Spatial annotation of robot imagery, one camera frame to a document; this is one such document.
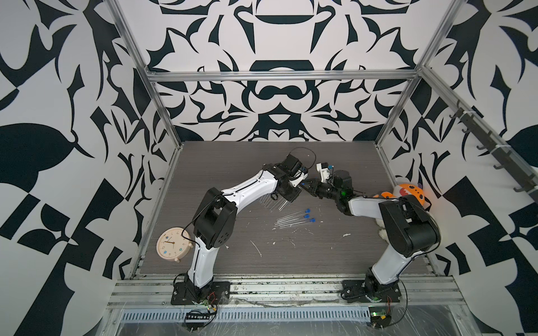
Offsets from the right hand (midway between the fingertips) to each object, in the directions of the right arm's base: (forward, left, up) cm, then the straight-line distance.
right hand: (300, 180), depth 90 cm
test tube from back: (-7, +11, -10) cm, 16 cm away
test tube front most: (-14, +2, -11) cm, 18 cm away
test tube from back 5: (-8, -4, -11) cm, 15 cm away
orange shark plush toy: (-2, -45, -4) cm, 45 cm away
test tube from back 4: (-2, -1, 0) cm, 2 cm away
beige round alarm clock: (-23, +51, -8) cm, 57 cm away
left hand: (-3, +4, -2) cm, 5 cm away
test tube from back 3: (-9, +8, -5) cm, 13 cm away
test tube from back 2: (-4, +9, -11) cm, 15 cm away
